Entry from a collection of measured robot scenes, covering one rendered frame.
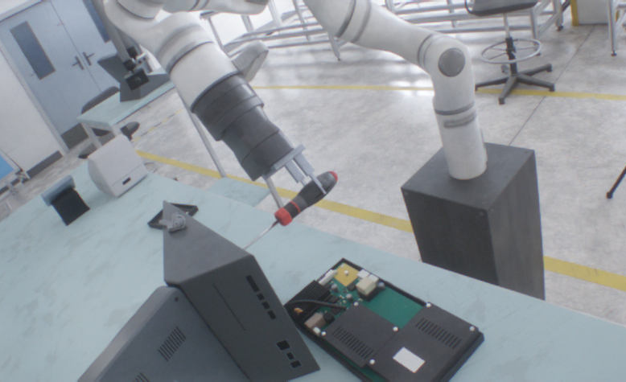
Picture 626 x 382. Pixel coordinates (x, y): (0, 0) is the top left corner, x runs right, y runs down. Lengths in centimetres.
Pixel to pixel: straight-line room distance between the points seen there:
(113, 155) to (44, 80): 585
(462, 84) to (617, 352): 62
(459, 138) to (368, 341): 58
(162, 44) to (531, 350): 55
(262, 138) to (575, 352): 42
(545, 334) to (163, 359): 42
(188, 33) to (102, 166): 85
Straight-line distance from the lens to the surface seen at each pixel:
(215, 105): 53
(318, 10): 88
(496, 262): 109
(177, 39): 56
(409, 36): 98
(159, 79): 214
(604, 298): 192
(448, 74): 95
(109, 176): 137
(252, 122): 53
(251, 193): 252
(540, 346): 57
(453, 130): 101
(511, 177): 107
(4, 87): 704
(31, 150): 711
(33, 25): 723
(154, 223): 112
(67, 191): 147
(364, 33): 89
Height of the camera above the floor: 147
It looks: 30 degrees down
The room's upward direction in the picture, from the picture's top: 23 degrees counter-clockwise
